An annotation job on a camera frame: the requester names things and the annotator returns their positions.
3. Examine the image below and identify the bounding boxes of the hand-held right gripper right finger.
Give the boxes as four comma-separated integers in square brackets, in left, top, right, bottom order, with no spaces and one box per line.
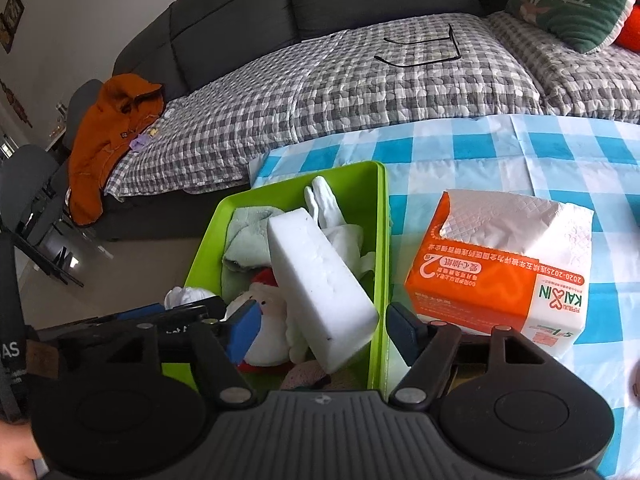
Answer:
[385,302,568,408]

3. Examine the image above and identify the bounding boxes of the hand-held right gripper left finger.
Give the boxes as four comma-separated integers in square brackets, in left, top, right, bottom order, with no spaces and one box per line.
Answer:
[56,299,257,407]

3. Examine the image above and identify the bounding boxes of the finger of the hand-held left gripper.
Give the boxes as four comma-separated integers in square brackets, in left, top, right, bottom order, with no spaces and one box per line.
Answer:
[116,303,168,322]
[157,296,227,322]

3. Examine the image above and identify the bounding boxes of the santa claus plush toy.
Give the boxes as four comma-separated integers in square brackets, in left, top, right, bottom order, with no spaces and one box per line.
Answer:
[225,267,298,367]

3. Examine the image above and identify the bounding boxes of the pink fluffy towel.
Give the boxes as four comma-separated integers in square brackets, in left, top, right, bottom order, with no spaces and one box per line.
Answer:
[279,359,343,392]

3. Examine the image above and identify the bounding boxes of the light green towel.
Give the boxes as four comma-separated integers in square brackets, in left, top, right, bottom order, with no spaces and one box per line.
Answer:
[222,205,282,277]

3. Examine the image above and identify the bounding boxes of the white sponge block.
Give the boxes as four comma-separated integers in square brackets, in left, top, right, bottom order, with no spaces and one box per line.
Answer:
[266,208,379,374]

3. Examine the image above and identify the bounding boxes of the white cotton glove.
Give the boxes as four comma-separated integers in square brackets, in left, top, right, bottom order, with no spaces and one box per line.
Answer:
[304,176,377,281]

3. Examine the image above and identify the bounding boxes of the green plastic bin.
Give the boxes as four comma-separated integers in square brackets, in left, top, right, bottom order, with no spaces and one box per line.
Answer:
[182,161,391,397]

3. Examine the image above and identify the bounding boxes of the person's left hand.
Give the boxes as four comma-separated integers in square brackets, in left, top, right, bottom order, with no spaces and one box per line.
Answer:
[0,420,47,480]

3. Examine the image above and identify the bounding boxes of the orange and white tissue pack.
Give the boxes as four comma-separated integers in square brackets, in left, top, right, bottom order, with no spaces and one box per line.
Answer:
[404,189,596,359]

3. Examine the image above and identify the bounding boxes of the black chair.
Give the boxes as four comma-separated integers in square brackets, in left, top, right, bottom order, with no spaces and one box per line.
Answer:
[0,144,87,288]

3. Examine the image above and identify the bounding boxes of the orange jacket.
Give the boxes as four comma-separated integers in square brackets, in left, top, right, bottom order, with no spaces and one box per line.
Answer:
[67,74,166,227]

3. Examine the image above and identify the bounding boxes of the blue white checkered tablecloth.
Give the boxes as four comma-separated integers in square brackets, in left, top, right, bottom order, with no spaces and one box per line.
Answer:
[248,114,640,480]

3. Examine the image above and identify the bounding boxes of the grey chair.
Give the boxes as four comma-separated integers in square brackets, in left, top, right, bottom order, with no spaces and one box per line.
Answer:
[59,79,107,163]

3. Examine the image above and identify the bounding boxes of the grey checkered sofa cover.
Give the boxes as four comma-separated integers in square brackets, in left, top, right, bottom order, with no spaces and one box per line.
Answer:
[487,10,640,126]
[102,12,547,199]

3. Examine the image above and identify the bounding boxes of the black eyeglasses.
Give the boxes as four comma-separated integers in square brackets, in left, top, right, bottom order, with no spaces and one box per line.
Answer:
[375,23,462,68]

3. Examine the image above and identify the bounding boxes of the green embroidered pillow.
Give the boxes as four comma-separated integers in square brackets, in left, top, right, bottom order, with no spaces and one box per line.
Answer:
[505,0,640,55]

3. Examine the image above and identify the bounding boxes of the orange pumpkin cushion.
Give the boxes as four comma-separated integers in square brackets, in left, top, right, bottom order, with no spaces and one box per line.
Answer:
[615,5,640,54]

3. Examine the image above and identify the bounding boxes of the framed wall picture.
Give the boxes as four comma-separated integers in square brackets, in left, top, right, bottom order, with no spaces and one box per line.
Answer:
[0,0,27,54]

